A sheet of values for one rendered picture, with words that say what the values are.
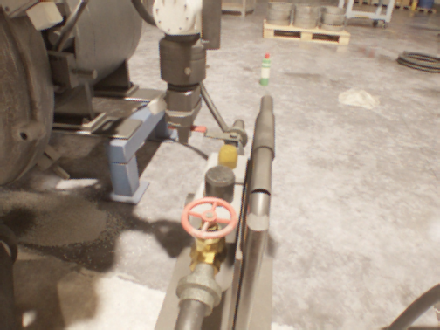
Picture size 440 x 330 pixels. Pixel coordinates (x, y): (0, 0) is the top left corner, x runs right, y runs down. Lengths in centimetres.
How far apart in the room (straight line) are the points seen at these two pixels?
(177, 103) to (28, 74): 33
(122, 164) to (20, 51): 55
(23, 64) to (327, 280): 97
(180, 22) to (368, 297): 88
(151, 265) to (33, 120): 53
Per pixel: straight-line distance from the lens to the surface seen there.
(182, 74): 54
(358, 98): 240
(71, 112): 123
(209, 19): 54
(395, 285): 108
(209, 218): 38
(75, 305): 95
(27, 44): 71
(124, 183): 116
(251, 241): 32
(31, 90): 73
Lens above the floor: 77
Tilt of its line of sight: 35 degrees down
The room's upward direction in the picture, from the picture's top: 3 degrees clockwise
